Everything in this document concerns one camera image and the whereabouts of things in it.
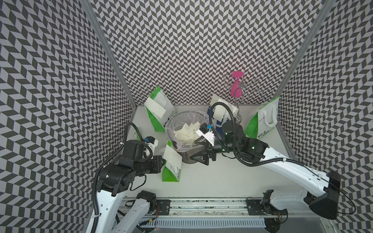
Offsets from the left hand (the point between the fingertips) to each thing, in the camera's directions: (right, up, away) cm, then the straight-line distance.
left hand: (164, 164), depth 64 cm
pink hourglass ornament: (+40, +40, +25) cm, 62 cm away
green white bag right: (+57, +19, +23) cm, 64 cm away
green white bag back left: (-9, +17, +30) cm, 35 cm away
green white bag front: (+2, -6, +6) cm, 9 cm away
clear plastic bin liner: (+4, +18, +16) cm, 25 cm away
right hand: (+14, +6, -2) cm, 15 cm away
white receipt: (+3, +1, +9) cm, 9 cm away
